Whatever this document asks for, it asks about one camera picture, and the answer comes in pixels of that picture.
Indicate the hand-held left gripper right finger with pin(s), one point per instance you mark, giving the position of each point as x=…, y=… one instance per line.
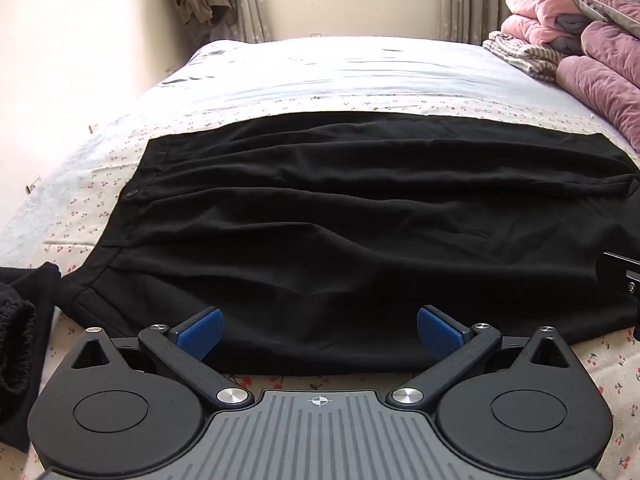
x=436, y=334

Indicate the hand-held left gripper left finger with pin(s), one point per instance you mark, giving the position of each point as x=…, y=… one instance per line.
x=201, y=334

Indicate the black pants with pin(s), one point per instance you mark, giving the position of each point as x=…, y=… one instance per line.
x=325, y=230

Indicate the black garment with elastic cuff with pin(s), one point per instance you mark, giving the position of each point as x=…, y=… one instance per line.
x=25, y=340

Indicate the purple quilt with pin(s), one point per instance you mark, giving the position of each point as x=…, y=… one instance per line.
x=605, y=75

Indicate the striped folded cloth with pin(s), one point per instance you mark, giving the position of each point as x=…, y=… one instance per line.
x=525, y=55

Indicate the pink quilt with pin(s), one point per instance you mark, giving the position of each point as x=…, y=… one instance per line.
x=537, y=20

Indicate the cherry print bed sheet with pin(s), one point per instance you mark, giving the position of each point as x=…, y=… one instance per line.
x=310, y=85

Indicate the grey dotted curtain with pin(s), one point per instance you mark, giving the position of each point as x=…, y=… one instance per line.
x=467, y=0
x=250, y=0

